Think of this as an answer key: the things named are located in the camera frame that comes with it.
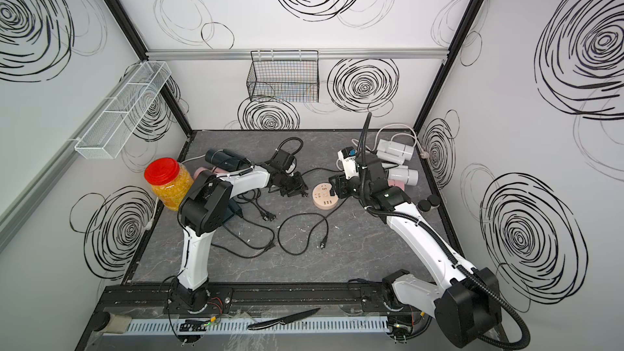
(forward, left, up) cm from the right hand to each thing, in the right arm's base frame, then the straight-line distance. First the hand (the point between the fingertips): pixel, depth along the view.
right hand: (334, 179), depth 78 cm
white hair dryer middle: (+12, -31, -15) cm, 37 cm away
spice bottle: (+2, -38, -16) cm, 42 cm away
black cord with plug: (-9, +8, -21) cm, 24 cm away
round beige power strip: (+3, +4, -18) cm, 19 cm away
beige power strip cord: (+32, -44, -24) cm, 59 cm away
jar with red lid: (0, +56, -3) cm, 56 cm away
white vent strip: (-38, +28, -21) cm, 51 cm away
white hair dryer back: (+25, -27, -16) cm, 40 cm away
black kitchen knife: (-37, +16, -20) cm, 45 cm away
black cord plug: (+4, +32, -19) cm, 38 cm away
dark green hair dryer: (+18, +45, -14) cm, 51 cm away
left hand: (+8, +10, -19) cm, 23 cm away
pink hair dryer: (+12, +48, -13) cm, 51 cm away
